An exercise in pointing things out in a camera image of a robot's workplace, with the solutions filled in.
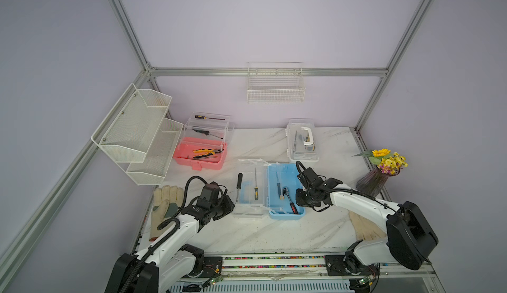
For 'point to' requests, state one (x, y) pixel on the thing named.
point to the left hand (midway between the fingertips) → (234, 206)
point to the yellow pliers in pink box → (208, 152)
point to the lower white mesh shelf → (152, 170)
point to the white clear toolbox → (302, 140)
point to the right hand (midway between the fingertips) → (300, 203)
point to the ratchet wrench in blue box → (286, 191)
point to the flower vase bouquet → (388, 164)
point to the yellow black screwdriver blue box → (256, 188)
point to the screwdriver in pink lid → (205, 117)
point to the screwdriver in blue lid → (238, 187)
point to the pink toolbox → (203, 144)
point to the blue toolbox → (267, 189)
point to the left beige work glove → (166, 202)
